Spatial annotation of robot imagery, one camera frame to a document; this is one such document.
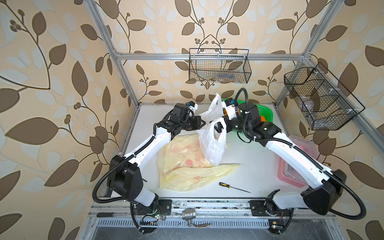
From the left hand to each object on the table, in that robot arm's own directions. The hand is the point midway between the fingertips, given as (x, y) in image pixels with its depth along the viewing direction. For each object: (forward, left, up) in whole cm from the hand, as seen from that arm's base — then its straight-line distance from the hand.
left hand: (203, 120), depth 78 cm
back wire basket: (+39, -10, +9) cm, 42 cm away
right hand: (-3, -6, +3) cm, 8 cm away
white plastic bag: (-13, -4, +5) cm, 15 cm away
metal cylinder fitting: (-39, +7, -21) cm, 45 cm away
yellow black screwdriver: (-26, -15, -25) cm, 39 cm away
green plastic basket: (+22, -47, -19) cm, 55 cm away
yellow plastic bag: (-13, +11, -25) cm, 31 cm away
